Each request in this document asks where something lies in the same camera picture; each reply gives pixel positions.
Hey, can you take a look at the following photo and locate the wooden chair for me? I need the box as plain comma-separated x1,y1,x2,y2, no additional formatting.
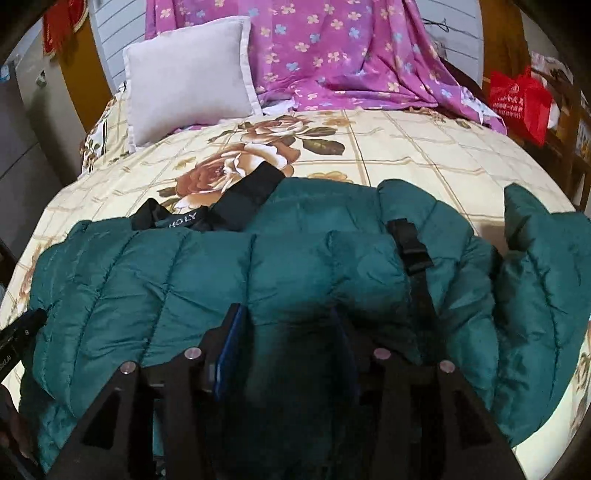
510,69,590,212

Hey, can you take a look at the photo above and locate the cream floral plaid bedspread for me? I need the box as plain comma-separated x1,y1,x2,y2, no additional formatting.
1,93,590,479

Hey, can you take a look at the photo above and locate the dark green puffer jacket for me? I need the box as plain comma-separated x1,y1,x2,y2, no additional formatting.
18,163,590,479

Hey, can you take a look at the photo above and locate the white square pillow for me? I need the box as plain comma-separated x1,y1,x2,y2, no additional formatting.
123,16,263,149

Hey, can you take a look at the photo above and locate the white panelled headboard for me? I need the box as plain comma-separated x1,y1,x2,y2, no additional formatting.
87,0,484,90

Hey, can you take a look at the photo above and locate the purple floral bed sheet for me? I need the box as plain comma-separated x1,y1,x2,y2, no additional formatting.
145,0,507,134

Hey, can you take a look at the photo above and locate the red plastic bag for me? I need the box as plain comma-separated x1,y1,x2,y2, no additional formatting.
488,66,553,147

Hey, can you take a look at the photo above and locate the grey wardrobe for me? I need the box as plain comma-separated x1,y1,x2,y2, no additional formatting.
0,32,85,259

